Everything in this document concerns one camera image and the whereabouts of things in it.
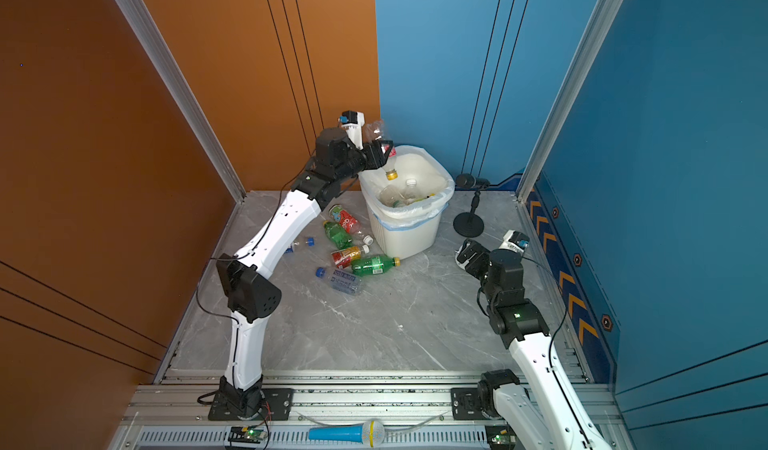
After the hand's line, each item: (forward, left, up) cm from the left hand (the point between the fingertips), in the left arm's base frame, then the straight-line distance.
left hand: (388, 140), depth 78 cm
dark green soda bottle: (-3, +18, -39) cm, 42 cm away
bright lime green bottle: (-3, -4, -21) cm, 21 cm away
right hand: (-22, -23, -17) cm, 36 cm away
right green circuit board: (-60, -28, -42) cm, 78 cm away
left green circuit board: (-60, +32, -41) cm, 80 cm away
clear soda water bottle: (-23, +14, -34) cm, 43 cm away
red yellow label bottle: (-15, +14, -34) cm, 40 cm away
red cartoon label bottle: (0, +14, -35) cm, 38 cm away
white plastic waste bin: (-15, -5, -11) cm, 19 cm away
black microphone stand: (+3, -30, -38) cm, 48 cm away
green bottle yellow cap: (-17, +5, -35) cm, 39 cm away
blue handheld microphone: (-60, +3, -36) cm, 70 cm away
